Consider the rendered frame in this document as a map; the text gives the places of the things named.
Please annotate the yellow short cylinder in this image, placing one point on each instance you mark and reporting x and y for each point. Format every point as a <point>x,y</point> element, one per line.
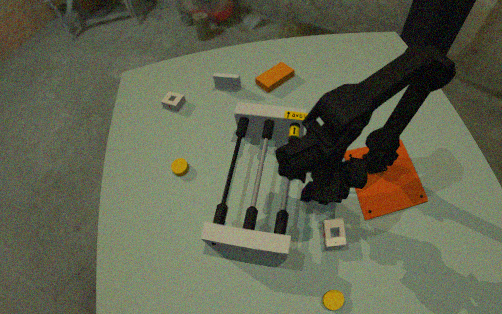
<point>180,167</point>
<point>333,299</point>

